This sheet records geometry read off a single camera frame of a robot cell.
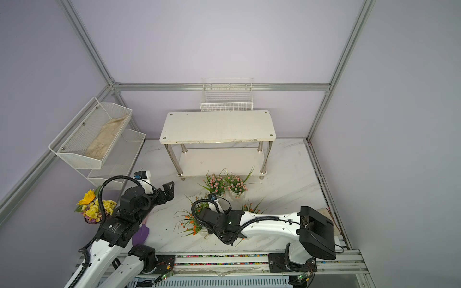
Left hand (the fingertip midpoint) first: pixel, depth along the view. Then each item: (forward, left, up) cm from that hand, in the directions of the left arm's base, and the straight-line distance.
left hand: (164, 188), depth 75 cm
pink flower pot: (+4, -21, -3) cm, 22 cm away
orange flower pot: (-14, -13, -6) cm, 20 cm away
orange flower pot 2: (-6, -36, -5) cm, 37 cm away
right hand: (-9, -21, -12) cm, 26 cm away
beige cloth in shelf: (+19, +28, +11) cm, 36 cm away
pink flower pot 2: (+4, -31, -5) cm, 32 cm away
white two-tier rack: (+14, -16, +14) cm, 25 cm away
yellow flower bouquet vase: (-11, +23, +4) cm, 26 cm away
